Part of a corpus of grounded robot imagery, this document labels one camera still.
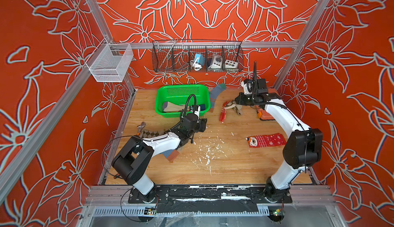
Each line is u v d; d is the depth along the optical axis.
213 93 1.18
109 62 0.94
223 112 0.95
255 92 0.68
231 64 0.94
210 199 0.73
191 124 0.66
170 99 1.12
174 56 0.99
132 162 0.44
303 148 0.47
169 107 1.06
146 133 0.95
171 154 0.86
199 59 0.84
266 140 0.91
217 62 0.90
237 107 0.93
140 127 0.98
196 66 0.85
